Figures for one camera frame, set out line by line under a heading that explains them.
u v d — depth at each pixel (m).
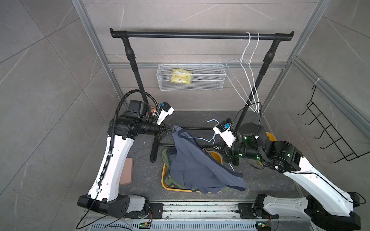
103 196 0.37
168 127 0.55
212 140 0.57
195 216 0.73
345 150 0.60
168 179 0.78
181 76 0.86
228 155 0.49
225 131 0.48
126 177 0.84
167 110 0.55
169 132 0.61
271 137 0.97
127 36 0.52
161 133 0.54
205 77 1.00
